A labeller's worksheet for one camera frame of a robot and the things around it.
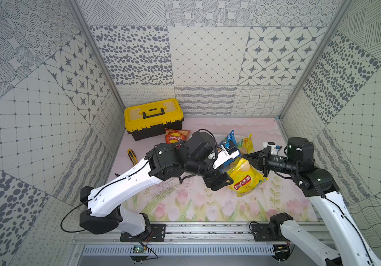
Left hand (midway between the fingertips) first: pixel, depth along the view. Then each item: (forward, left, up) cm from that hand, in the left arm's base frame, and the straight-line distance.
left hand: (230, 169), depth 54 cm
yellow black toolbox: (+42, +40, -20) cm, 61 cm away
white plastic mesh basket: (+30, -1, -21) cm, 37 cm away
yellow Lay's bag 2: (+2, -8, -10) cm, 13 cm away
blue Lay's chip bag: (+29, -6, -18) cm, 34 cm away
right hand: (+7, -6, -4) cm, 10 cm away
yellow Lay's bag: (+26, -15, -20) cm, 36 cm away
